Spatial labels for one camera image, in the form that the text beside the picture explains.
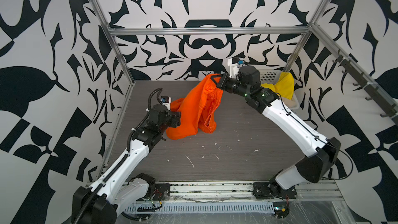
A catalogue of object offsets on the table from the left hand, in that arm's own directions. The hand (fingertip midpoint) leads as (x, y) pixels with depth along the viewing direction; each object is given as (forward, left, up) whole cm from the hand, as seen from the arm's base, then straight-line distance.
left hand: (175, 109), depth 78 cm
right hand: (+4, -17, +18) cm, 25 cm away
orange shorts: (-2, -12, +4) cm, 13 cm away
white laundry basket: (+38, -65, -15) cm, 76 cm away
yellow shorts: (+23, -68, -10) cm, 73 cm away
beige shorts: (+11, -68, -13) cm, 70 cm away
